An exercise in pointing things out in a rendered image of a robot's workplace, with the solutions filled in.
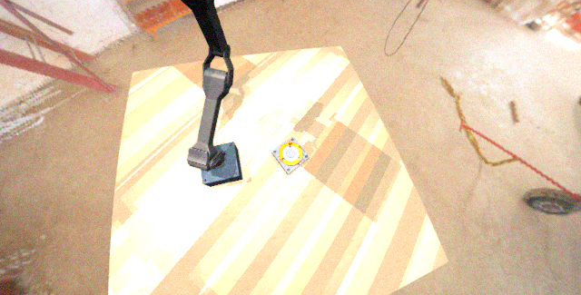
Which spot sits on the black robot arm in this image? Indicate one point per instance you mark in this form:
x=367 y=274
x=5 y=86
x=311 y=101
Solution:
x=216 y=85

